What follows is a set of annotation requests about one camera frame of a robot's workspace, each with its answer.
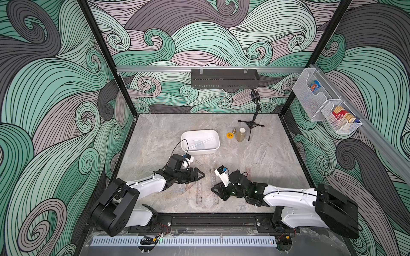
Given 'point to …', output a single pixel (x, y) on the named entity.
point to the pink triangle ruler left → (188, 185)
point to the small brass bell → (234, 131)
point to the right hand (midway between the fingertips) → (214, 187)
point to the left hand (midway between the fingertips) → (202, 175)
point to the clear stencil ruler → (215, 197)
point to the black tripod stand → (255, 96)
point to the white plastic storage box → (210, 147)
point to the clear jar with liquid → (241, 135)
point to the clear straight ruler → (199, 143)
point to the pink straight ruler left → (199, 192)
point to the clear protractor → (200, 147)
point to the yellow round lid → (229, 135)
